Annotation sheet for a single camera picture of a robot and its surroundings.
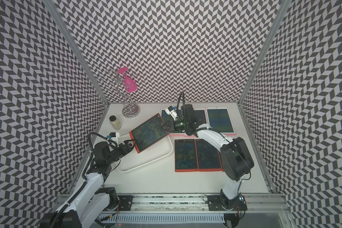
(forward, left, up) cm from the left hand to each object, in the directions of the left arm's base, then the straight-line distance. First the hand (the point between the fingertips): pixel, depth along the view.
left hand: (135, 143), depth 82 cm
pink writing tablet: (+8, -19, +14) cm, 25 cm away
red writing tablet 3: (-4, -45, -12) cm, 47 cm away
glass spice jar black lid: (+18, +19, -4) cm, 26 cm away
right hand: (+3, -16, +8) cm, 18 cm away
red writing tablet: (+3, -9, +7) cm, 12 cm away
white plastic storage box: (-4, +4, -16) cm, 17 cm away
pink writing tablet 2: (+27, -57, -11) cm, 64 cm away
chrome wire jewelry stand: (+50, +26, +9) cm, 57 cm away
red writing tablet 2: (-2, -30, -13) cm, 33 cm away
